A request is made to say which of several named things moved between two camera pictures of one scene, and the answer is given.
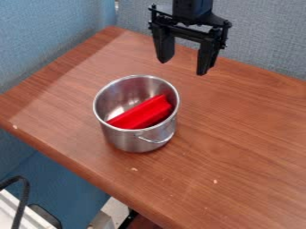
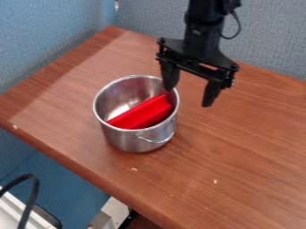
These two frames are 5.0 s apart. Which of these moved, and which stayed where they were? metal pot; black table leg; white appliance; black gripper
Moved: black gripper
Stayed: metal pot; white appliance; black table leg
